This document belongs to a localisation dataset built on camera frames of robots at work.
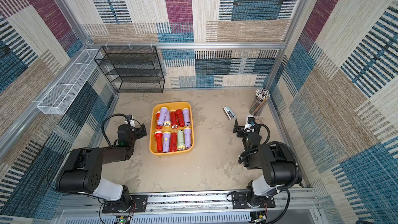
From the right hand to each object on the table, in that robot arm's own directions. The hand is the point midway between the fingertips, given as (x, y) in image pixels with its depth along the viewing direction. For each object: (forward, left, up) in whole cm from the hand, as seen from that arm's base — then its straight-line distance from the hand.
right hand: (246, 121), depth 91 cm
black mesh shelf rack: (+39, +74, +9) cm, 84 cm away
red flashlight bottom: (-12, +42, -7) cm, 44 cm away
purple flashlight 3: (-7, +46, -6) cm, 47 cm away
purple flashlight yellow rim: (-6, +34, -6) cm, 35 cm away
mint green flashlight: (-11, +38, -6) cm, 40 cm away
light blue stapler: (+11, +8, -7) cm, 16 cm away
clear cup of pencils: (+12, -9, +9) cm, 18 cm away
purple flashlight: (+4, +48, -6) cm, 48 cm away
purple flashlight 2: (+12, +36, -5) cm, 38 cm away
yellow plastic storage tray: (+17, +46, -6) cm, 50 cm away
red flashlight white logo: (+10, +54, -5) cm, 55 cm away
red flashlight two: (+6, +43, -6) cm, 44 cm away
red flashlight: (-5, +51, -6) cm, 52 cm away
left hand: (+1, +65, -3) cm, 65 cm away
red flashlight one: (+8, +40, -7) cm, 41 cm away
